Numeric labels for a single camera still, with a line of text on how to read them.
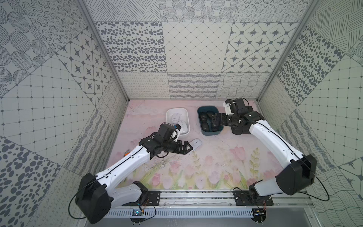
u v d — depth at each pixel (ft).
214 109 3.52
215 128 3.30
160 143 1.94
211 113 3.62
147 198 2.39
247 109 2.08
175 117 3.50
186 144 2.25
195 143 3.05
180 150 2.20
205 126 3.30
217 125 3.24
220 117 2.38
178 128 2.37
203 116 3.49
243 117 1.85
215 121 2.41
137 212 2.35
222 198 2.50
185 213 2.30
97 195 1.24
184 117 3.51
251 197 2.17
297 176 1.34
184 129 3.24
